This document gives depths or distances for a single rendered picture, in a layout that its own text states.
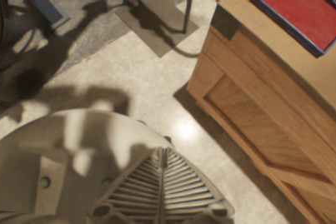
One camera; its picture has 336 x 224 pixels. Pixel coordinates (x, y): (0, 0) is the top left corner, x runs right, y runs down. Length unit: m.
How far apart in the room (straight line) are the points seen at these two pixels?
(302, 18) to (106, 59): 0.77
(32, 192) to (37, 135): 0.16
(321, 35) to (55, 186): 0.64
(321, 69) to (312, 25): 0.08
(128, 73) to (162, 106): 0.25
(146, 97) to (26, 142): 0.47
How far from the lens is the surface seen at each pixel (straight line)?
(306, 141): 0.41
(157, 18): 0.93
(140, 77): 0.74
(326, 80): 0.32
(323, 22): 0.37
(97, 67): 0.84
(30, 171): 0.50
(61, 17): 1.14
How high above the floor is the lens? 0.65
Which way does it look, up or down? 79 degrees down
